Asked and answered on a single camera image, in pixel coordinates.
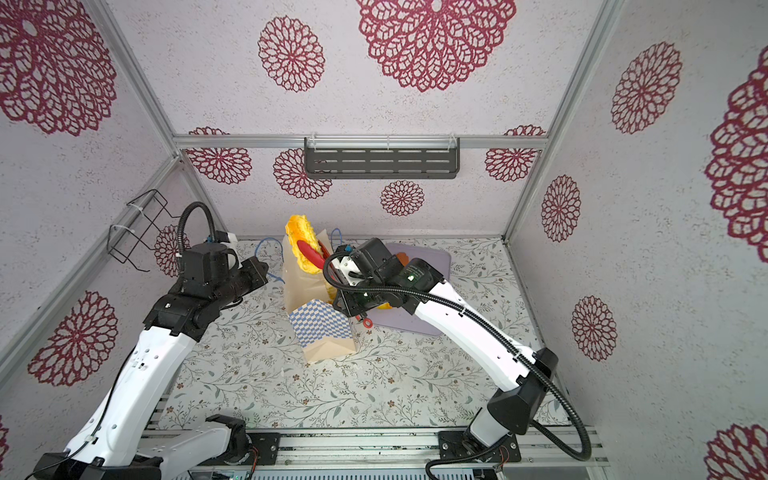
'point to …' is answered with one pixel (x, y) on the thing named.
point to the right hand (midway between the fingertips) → (337, 298)
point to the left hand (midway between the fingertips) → (267, 270)
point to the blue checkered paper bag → (324, 331)
